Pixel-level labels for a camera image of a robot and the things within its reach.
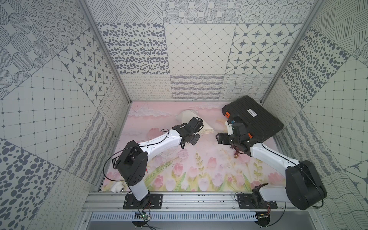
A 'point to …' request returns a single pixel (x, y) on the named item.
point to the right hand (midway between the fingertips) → (222, 137)
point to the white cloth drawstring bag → (185, 116)
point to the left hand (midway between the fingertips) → (192, 131)
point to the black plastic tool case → (261, 123)
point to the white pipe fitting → (117, 187)
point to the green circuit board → (145, 216)
